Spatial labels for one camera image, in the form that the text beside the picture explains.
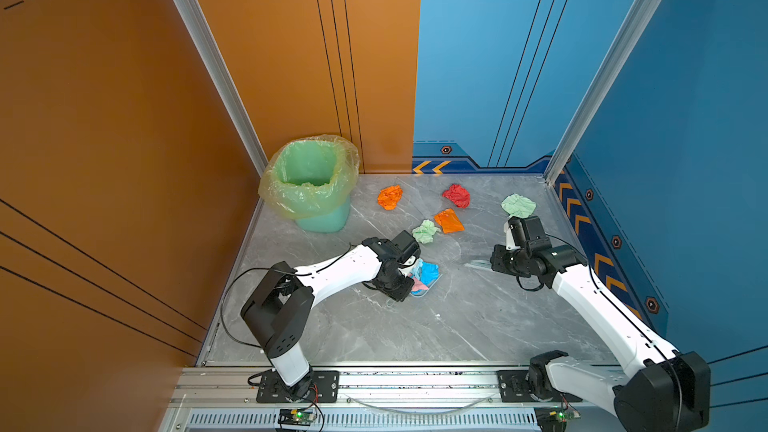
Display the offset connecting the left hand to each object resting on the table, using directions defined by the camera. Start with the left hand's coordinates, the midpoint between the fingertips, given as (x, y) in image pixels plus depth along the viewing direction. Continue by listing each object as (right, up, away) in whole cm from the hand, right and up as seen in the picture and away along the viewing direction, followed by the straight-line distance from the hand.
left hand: (403, 292), depth 85 cm
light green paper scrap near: (+8, +16, +16) cm, 24 cm away
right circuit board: (+37, -24, -15) cm, 47 cm away
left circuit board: (-26, -26, -14) cm, 39 cm away
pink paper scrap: (+4, +2, -1) cm, 5 cm away
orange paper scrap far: (-5, +28, +27) cm, 39 cm away
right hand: (+24, +10, -2) cm, 26 cm away
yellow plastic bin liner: (-32, +35, +18) cm, 51 cm away
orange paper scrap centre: (+17, +19, +20) cm, 33 cm away
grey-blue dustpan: (+5, 0, -2) cm, 5 cm away
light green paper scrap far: (+43, +24, +25) cm, 56 cm away
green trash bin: (-24, +19, +16) cm, 35 cm away
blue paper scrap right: (+8, +5, +2) cm, 9 cm away
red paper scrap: (+21, +29, +27) cm, 45 cm away
